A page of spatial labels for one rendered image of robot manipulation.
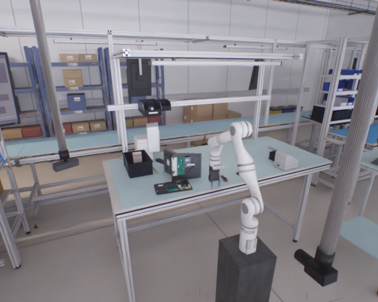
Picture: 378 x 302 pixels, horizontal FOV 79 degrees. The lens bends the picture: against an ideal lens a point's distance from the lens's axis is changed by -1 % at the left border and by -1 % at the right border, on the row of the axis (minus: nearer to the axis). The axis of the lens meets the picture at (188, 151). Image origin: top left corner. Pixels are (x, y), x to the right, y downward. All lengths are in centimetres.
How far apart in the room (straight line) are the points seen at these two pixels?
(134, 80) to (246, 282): 275
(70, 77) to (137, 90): 197
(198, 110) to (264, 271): 413
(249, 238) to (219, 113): 431
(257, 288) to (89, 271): 165
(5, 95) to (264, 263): 200
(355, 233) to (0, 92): 324
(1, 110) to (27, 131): 330
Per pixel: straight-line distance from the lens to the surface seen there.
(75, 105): 516
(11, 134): 545
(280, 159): 214
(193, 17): 625
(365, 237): 288
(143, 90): 348
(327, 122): 395
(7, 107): 211
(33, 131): 537
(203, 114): 525
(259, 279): 154
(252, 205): 128
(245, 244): 143
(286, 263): 273
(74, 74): 512
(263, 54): 226
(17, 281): 288
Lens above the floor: 185
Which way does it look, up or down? 20 degrees down
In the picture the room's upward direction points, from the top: straight up
